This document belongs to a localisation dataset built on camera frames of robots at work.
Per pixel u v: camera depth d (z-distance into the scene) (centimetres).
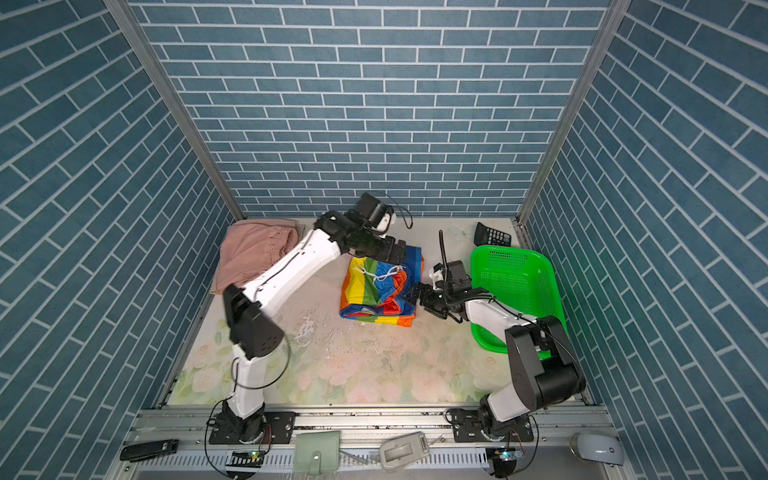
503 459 72
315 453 69
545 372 44
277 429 74
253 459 72
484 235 115
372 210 64
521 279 102
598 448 65
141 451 68
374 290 96
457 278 74
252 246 99
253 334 50
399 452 69
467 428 74
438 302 79
